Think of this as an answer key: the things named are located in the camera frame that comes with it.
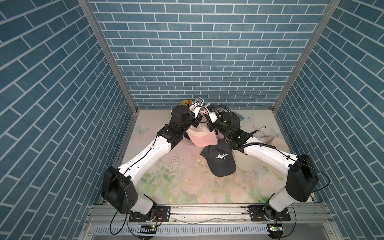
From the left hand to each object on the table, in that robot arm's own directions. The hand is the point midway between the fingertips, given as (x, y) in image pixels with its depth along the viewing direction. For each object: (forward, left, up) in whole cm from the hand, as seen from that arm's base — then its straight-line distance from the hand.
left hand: (202, 108), depth 76 cm
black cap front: (-14, -12, -29) cm, 34 cm away
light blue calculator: (+23, -32, -31) cm, 50 cm away
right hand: (0, -3, -3) cm, 4 cm away
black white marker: (+13, -46, -31) cm, 57 cm away
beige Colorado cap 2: (-4, -48, -25) cm, 54 cm away
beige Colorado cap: (-16, -28, -29) cm, 43 cm away
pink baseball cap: (-5, 0, -18) cm, 19 cm away
